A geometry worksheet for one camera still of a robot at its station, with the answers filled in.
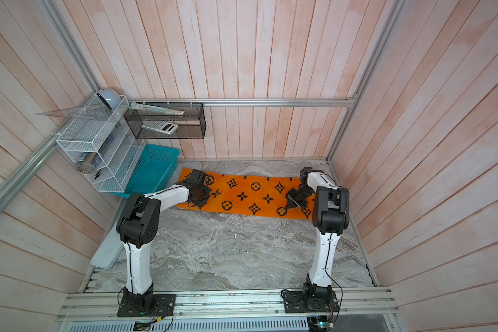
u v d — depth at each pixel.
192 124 1.07
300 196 0.89
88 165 0.76
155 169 1.13
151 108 0.91
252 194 1.05
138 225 0.55
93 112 0.86
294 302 0.73
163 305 0.73
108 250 0.84
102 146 0.74
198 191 0.83
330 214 0.59
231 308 0.73
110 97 0.85
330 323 0.69
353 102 0.95
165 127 0.98
